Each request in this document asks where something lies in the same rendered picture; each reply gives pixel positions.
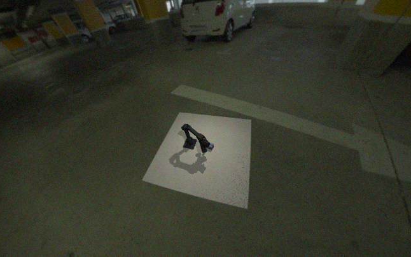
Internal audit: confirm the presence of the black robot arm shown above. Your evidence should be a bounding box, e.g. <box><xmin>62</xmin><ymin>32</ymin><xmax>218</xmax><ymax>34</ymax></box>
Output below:
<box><xmin>181</xmin><ymin>124</ymin><xmax>210</xmax><ymax>147</ymax></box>

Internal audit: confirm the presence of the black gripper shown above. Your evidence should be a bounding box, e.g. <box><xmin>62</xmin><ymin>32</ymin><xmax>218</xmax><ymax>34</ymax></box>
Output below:
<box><xmin>200</xmin><ymin>144</ymin><xmax>207</xmax><ymax>153</ymax></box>

